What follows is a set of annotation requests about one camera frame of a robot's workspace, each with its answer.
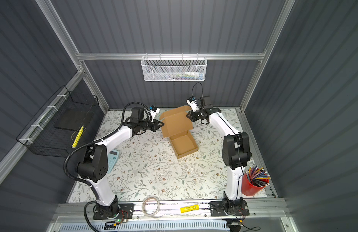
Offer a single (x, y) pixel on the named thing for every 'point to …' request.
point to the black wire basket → (61, 128)
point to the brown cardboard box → (176, 123)
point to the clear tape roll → (143, 208)
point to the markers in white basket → (187, 75)
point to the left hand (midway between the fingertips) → (166, 124)
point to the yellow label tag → (189, 208)
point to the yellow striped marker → (78, 137)
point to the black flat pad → (74, 119)
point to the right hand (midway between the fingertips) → (191, 114)
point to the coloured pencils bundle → (258, 176)
